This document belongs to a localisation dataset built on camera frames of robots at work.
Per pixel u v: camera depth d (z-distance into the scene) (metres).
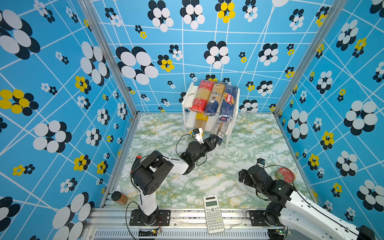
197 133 0.80
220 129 0.85
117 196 0.73
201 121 0.90
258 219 0.72
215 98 0.78
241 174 0.73
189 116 0.97
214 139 0.82
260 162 0.71
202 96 0.78
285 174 0.85
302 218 0.56
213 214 0.74
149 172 0.50
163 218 0.73
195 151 0.68
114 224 0.73
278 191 0.54
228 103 0.74
